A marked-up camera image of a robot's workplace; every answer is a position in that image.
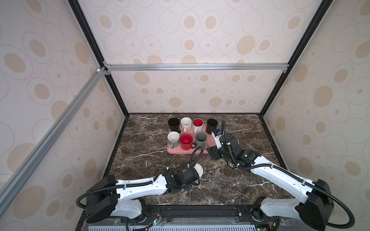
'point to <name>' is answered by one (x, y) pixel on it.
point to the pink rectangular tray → (178, 150)
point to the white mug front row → (197, 124)
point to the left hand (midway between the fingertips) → (193, 180)
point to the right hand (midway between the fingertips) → (217, 145)
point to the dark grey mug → (201, 140)
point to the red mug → (186, 142)
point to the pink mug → (186, 124)
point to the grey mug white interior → (173, 137)
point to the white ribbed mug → (199, 170)
